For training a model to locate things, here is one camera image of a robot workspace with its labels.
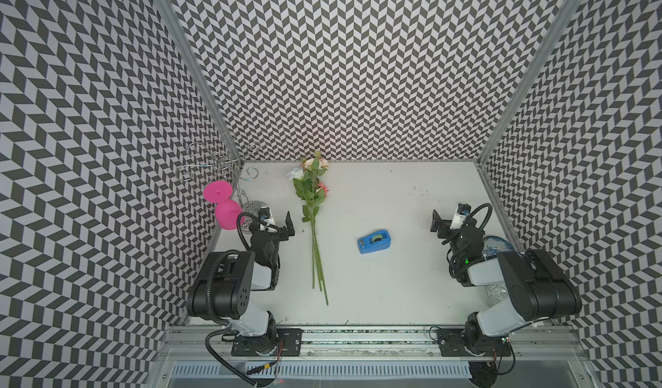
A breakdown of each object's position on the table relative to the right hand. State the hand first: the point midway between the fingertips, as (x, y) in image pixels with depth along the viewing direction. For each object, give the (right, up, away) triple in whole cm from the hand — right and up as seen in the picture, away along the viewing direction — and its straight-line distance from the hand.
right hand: (447, 214), depth 91 cm
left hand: (-62, 0, 0) cm, 62 cm away
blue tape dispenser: (-29, -11, -2) cm, 31 cm away
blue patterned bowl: (+16, -11, -1) cm, 19 cm away
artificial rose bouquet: (-52, +11, +13) cm, 54 cm away
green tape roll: (-26, -8, -2) cm, 27 cm away
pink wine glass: (-71, +3, -18) cm, 73 cm away
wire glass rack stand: (-90, +22, +25) cm, 96 cm away
